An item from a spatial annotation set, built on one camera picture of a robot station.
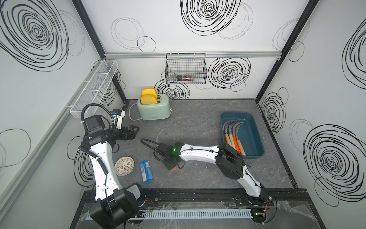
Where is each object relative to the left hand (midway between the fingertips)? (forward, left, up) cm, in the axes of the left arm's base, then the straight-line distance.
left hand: (129, 128), depth 74 cm
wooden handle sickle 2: (+10, -60, -20) cm, 64 cm away
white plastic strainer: (-12, +6, -23) cm, 27 cm away
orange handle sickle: (+15, -57, -23) cm, 64 cm away
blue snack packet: (-14, -7, -24) cm, 28 cm away
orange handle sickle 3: (-13, -24, -20) cm, 34 cm away
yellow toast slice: (+32, -5, -3) cm, 33 cm away
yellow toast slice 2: (+26, -5, -4) cm, 26 cm away
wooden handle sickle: (+10, -57, -19) cm, 61 cm away
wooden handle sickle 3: (+6, -65, -21) cm, 69 cm away
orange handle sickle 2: (+10, -64, -22) cm, 68 cm away
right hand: (-9, -20, -24) cm, 33 cm away
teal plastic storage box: (+14, -74, -24) cm, 79 cm away
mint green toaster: (+26, -12, -15) cm, 32 cm away
